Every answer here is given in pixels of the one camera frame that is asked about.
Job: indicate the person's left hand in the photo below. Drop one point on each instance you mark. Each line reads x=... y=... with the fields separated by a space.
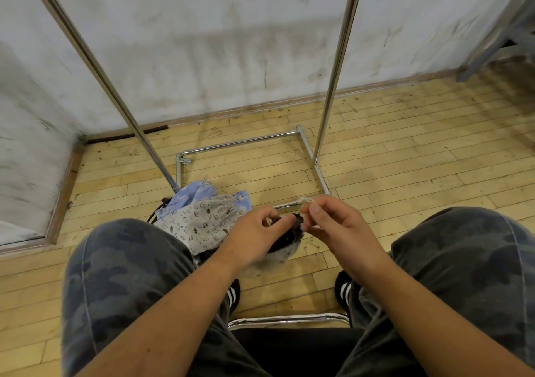
x=255 y=238

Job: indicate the person's right hand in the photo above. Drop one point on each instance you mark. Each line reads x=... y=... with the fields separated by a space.
x=347 y=234

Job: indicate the chrome clothes rack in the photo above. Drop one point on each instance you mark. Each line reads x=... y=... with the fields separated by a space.
x=347 y=33

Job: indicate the person's left forearm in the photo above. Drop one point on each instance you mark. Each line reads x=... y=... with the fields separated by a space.
x=167 y=326

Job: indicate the person's right forearm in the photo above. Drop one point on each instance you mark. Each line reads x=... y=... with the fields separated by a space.
x=439 y=330

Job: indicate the black striped right shoe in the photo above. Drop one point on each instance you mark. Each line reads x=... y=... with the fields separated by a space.
x=342 y=289

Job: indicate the black striped shoe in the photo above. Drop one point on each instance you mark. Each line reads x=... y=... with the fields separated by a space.
x=342 y=289
x=234 y=295

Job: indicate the black striped left shoe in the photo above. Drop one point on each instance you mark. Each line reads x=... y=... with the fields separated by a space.
x=234 y=295

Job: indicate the black chair seat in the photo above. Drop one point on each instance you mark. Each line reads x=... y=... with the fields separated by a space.
x=292 y=351

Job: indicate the black baseboard strip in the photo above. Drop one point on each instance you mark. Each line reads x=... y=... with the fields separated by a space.
x=142 y=131

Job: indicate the grey metal furniture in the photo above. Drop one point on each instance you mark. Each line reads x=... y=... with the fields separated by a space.
x=493 y=33

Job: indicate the chrome chair frame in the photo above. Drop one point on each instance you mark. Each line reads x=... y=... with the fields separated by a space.
x=288 y=319

